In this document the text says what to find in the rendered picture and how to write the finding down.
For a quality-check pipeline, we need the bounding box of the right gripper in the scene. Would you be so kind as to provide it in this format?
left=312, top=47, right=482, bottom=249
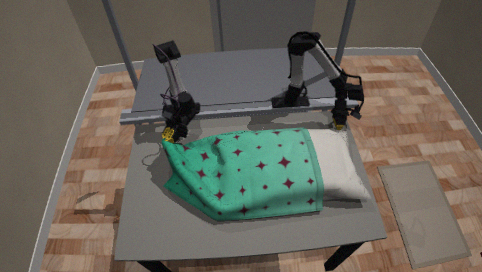
left=162, top=114, right=189, bottom=143

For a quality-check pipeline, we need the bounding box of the white pillow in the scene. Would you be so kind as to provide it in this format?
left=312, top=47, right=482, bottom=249
left=308, top=126, right=372, bottom=201

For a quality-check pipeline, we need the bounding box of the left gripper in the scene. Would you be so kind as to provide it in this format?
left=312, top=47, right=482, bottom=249
left=331, top=100, right=349, bottom=130

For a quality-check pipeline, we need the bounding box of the green pillowcase with star pattern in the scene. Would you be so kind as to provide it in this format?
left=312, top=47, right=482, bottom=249
left=162, top=128, right=324, bottom=221

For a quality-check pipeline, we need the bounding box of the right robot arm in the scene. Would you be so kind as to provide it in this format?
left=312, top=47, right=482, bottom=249
left=154, top=40, right=200, bottom=123

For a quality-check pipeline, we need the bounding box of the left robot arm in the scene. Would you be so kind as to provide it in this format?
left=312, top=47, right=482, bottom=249
left=271, top=33, right=363, bottom=108

